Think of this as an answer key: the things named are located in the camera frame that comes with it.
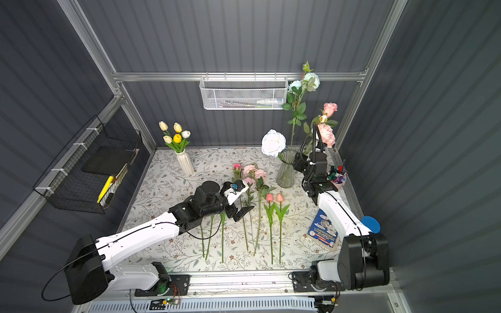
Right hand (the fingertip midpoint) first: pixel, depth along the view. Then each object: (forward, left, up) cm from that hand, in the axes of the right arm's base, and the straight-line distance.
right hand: (304, 154), depth 83 cm
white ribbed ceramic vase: (+7, +58, -14) cm, 60 cm away
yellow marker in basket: (-19, +76, +2) cm, 79 cm away
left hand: (-20, +24, -3) cm, 31 cm away
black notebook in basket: (-7, +80, +4) cm, 81 cm away
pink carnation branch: (+6, +23, -22) cm, 33 cm away
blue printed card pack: (-24, -9, -22) cm, 34 cm away
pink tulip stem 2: (-29, +45, -25) cm, 58 cm away
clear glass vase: (+5, +5, -20) cm, 21 cm away
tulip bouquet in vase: (+5, +55, +3) cm, 56 cm away
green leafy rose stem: (+6, +31, -23) cm, 39 cm away
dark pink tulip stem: (-8, +14, -23) cm, 28 cm away
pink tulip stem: (-15, +9, -25) cm, 31 cm away
